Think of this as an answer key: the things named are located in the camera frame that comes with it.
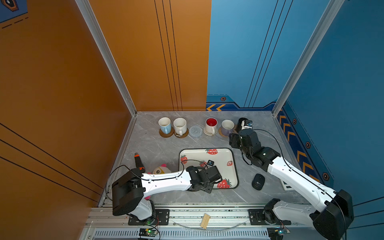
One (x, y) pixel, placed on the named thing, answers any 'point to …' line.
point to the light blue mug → (165, 124)
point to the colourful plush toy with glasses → (163, 168)
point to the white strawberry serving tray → (226, 159)
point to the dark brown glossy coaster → (183, 136)
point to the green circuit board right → (276, 233)
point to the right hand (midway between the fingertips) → (233, 135)
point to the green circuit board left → (147, 232)
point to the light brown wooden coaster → (167, 135)
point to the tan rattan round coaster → (220, 132)
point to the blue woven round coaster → (195, 131)
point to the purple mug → (227, 126)
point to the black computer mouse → (258, 181)
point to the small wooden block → (204, 221)
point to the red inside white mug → (211, 125)
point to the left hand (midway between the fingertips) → (210, 184)
